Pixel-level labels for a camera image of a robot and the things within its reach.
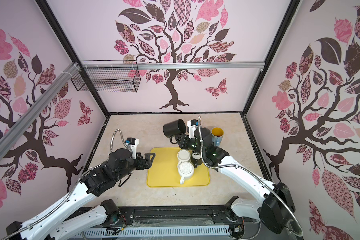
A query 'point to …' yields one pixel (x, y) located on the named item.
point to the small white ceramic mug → (183, 155)
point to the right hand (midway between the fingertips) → (175, 135)
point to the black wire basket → (109, 75)
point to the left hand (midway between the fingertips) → (148, 157)
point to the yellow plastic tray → (164, 171)
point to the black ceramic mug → (175, 128)
